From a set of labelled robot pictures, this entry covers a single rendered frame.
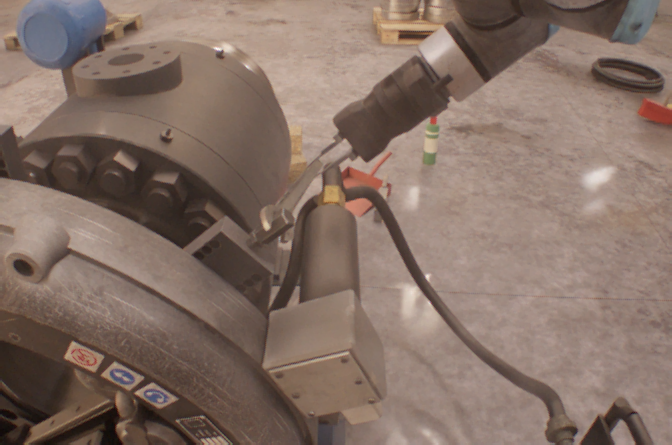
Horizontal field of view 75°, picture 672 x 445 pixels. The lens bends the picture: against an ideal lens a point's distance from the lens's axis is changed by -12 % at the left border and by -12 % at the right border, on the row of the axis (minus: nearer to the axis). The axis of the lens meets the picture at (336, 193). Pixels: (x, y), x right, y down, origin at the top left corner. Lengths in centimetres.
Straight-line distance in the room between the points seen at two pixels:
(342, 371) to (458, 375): 103
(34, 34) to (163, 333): 87
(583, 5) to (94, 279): 47
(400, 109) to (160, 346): 38
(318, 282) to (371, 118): 21
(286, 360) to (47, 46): 91
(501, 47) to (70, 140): 63
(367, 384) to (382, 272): 128
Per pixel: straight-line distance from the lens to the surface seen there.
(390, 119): 63
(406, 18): 455
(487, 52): 60
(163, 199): 76
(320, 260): 61
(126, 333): 47
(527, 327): 171
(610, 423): 91
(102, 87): 94
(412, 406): 144
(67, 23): 116
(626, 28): 45
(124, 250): 48
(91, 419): 72
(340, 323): 50
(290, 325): 53
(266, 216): 50
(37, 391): 94
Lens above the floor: 120
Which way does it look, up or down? 33 degrees down
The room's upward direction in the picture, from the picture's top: straight up
